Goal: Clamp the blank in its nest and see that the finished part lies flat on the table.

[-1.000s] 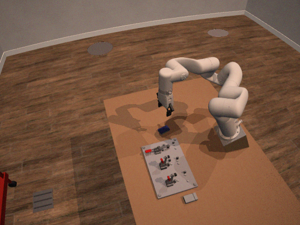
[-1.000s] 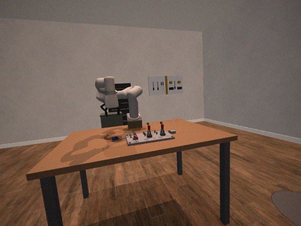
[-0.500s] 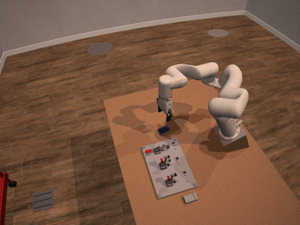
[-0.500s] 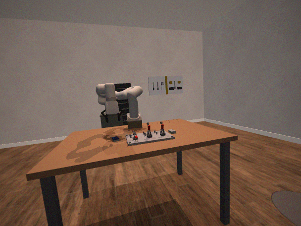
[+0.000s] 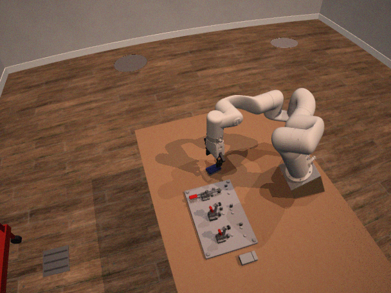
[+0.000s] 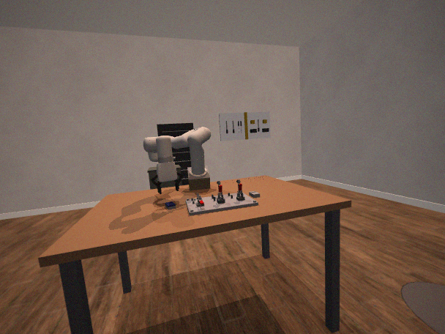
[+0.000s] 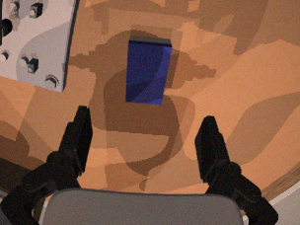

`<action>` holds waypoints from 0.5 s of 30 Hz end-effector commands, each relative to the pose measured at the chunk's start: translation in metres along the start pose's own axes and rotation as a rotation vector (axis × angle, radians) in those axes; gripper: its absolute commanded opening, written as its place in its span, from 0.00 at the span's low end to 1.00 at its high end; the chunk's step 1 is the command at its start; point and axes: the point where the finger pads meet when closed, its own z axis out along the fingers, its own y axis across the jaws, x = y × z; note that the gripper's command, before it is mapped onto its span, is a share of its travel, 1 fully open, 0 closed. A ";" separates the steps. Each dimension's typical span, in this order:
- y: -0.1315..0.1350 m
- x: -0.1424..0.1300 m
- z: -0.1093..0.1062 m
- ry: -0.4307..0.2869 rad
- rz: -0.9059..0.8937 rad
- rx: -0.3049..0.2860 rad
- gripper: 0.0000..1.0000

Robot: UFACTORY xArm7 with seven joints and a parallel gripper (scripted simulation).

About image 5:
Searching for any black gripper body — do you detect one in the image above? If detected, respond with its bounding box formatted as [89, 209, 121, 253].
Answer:
[206, 138, 224, 159]

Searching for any black toggle clamp with red handle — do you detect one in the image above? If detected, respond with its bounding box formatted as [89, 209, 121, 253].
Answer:
[215, 226, 230, 244]

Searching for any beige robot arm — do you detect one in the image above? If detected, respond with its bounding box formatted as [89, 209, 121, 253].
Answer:
[206, 88, 324, 182]

